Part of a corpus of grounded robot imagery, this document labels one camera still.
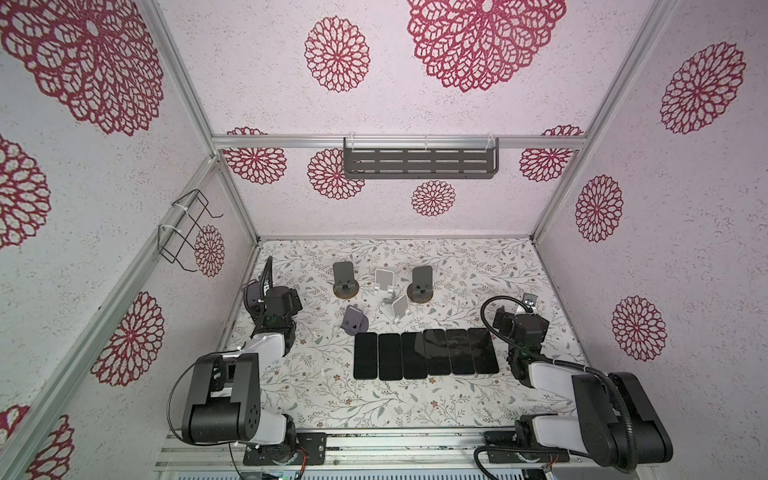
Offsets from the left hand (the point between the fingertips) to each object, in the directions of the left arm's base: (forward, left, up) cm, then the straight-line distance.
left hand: (273, 302), depth 92 cm
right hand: (-4, -76, +1) cm, 76 cm away
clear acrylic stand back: (+12, -34, -6) cm, 37 cm away
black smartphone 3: (-14, -57, -8) cm, 59 cm away
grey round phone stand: (-8, -1, +17) cm, 19 cm away
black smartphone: (-14, -28, -9) cm, 33 cm away
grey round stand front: (-6, -25, -3) cm, 26 cm away
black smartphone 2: (-15, -36, -8) cm, 40 cm away
